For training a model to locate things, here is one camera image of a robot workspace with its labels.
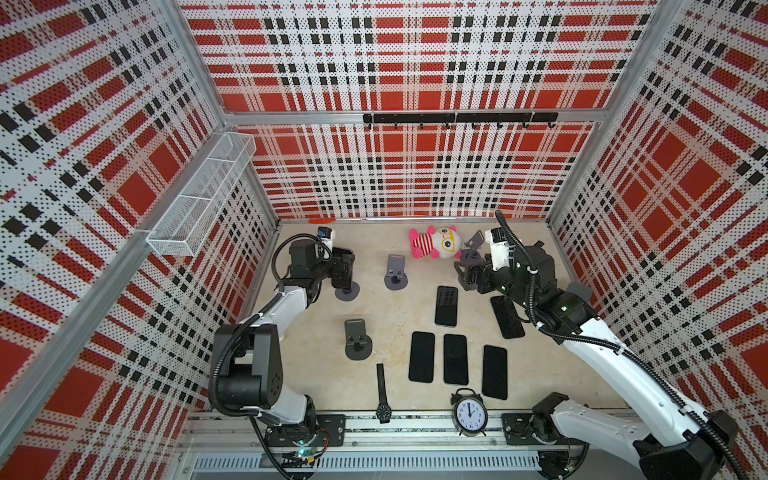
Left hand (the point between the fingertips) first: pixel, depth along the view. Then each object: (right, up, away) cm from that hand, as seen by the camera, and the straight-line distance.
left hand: (341, 258), depth 91 cm
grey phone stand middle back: (+17, -7, +8) cm, 20 cm away
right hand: (+36, 0, -19) cm, 41 cm away
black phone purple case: (+25, -29, -5) cm, 38 cm away
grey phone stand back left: (0, -12, +9) cm, 15 cm away
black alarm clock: (+36, -39, -17) cm, 55 cm away
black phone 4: (+45, -32, -7) cm, 56 cm away
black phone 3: (+35, -29, -5) cm, 46 cm away
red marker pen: (-15, +15, +36) cm, 42 cm away
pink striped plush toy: (+34, +5, +13) cm, 36 cm away
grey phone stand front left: (+6, -25, -6) cm, 26 cm away
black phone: (+2, -2, -8) cm, 8 cm away
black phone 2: (+34, -17, +6) cm, 38 cm away
